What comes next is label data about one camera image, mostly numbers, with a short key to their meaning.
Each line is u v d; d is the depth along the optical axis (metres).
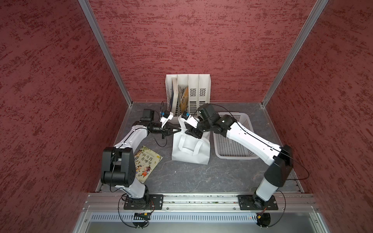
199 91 1.16
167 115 0.71
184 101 1.00
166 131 0.71
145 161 0.88
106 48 0.87
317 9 0.72
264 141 0.48
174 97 0.96
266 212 0.72
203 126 0.65
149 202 0.73
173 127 0.77
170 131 0.77
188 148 0.79
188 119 0.65
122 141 0.51
